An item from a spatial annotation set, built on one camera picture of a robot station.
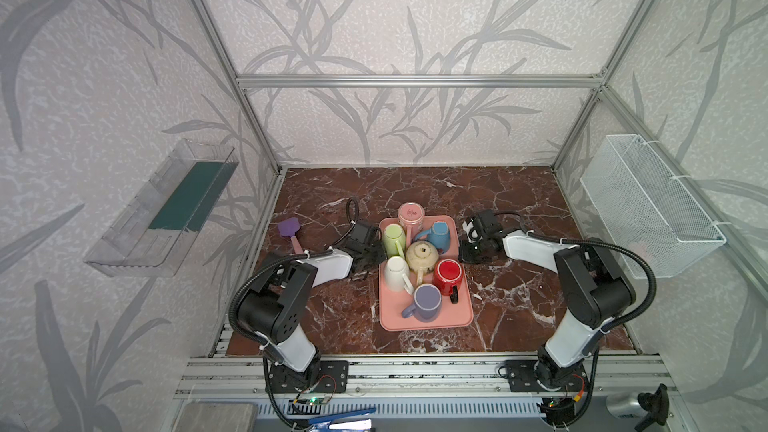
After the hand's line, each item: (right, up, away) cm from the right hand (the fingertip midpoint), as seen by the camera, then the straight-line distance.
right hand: (458, 248), depth 96 cm
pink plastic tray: (-3, -16, -14) cm, 22 cm away
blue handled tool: (-31, -34, -28) cm, 55 cm away
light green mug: (-21, +4, -8) cm, 22 cm away
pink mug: (-15, +11, -5) cm, 19 cm away
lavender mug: (-11, -11, -19) cm, 25 cm away
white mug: (-20, -4, -14) cm, 24 cm away
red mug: (-5, -6, -14) cm, 16 cm away
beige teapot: (-12, -1, -10) cm, 16 cm away
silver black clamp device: (+31, -24, -39) cm, 55 cm away
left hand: (-22, +2, -1) cm, 22 cm away
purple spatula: (-58, +6, +6) cm, 58 cm away
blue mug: (-7, +5, -6) cm, 10 cm away
